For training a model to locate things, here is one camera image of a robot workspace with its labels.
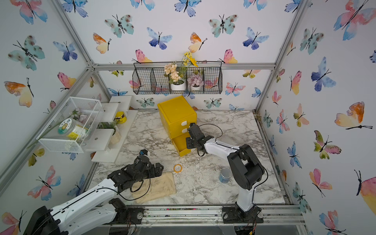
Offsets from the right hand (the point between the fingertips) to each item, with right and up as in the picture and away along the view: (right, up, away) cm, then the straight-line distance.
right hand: (191, 139), depth 94 cm
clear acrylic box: (-58, +17, -13) cm, 61 cm away
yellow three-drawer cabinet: (-9, +15, -4) cm, 18 cm away
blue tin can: (+19, -18, -13) cm, 29 cm away
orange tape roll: (-8, -19, -5) cm, 21 cm away
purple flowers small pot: (+3, +34, -7) cm, 35 cm away
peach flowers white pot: (-9, +35, -2) cm, 36 cm away
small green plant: (-52, +9, +2) cm, 53 cm away
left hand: (-18, -15, -11) cm, 26 cm away
